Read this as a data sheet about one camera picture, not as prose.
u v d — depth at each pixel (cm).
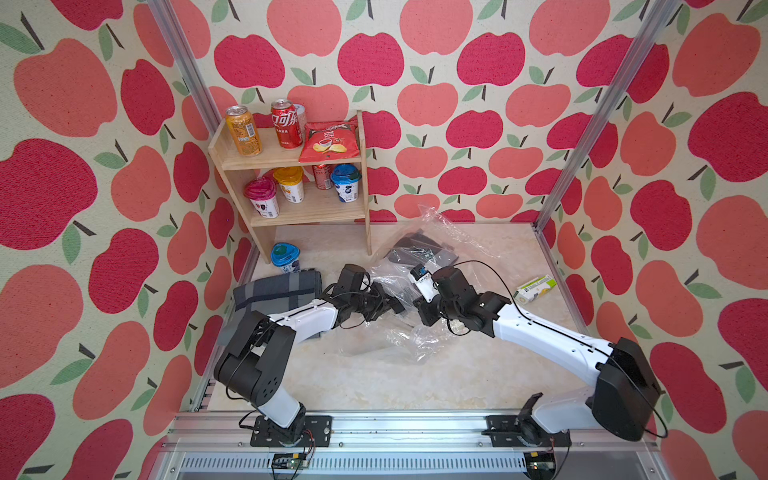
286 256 99
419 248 96
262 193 87
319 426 75
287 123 75
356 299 76
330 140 78
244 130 72
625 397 41
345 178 92
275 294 94
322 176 97
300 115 85
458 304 62
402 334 90
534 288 97
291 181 92
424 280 72
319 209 98
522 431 67
